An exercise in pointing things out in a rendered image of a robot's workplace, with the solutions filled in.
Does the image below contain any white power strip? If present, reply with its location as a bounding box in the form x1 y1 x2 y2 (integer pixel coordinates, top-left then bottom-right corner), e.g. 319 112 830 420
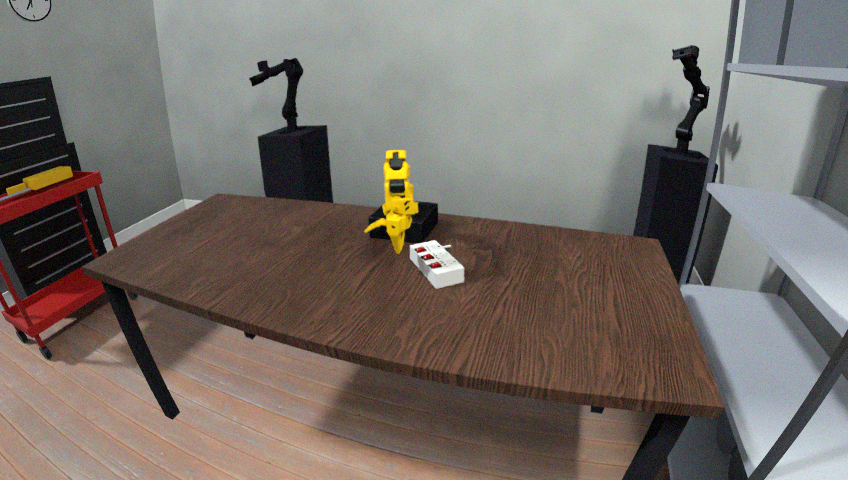
410 240 464 289

